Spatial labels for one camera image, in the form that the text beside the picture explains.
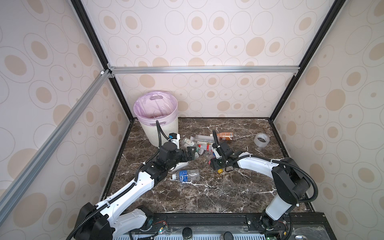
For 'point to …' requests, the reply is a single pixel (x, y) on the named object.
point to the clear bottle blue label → (186, 175)
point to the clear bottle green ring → (187, 142)
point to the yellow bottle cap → (220, 171)
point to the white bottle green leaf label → (180, 165)
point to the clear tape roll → (261, 139)
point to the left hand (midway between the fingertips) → (193, 147)
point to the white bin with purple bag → (152, 106)
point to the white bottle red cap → (206, 147)
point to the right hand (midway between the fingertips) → (215, 162)
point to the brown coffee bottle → (225, 136)
